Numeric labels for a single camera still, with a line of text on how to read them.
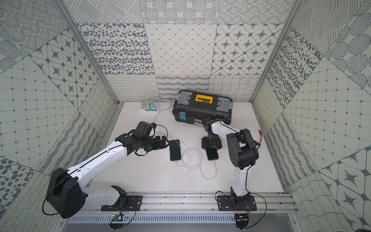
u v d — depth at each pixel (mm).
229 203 732
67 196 395
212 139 817
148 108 1108
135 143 579
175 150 935
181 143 963
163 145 730
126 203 689
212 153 900
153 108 1099
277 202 758
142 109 1138
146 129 647
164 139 747
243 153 522
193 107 932
